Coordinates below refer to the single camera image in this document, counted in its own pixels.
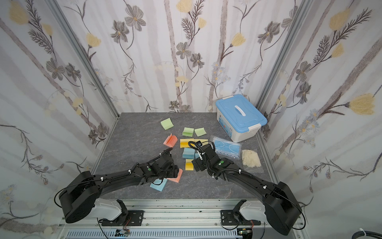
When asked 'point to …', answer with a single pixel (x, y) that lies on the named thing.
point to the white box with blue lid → (238, 117)
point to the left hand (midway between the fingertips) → (176, 170)
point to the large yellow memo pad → (184, 143)
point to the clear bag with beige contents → (250, 158)
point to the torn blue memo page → (197, 155)
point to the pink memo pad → (179, 174)
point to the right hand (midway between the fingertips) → (204, 154)
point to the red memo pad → (170, 141)
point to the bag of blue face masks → (227, 148)
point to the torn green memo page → (200, 131)
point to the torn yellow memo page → (202, 140)
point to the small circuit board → (122, 232)
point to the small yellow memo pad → (189, 166)
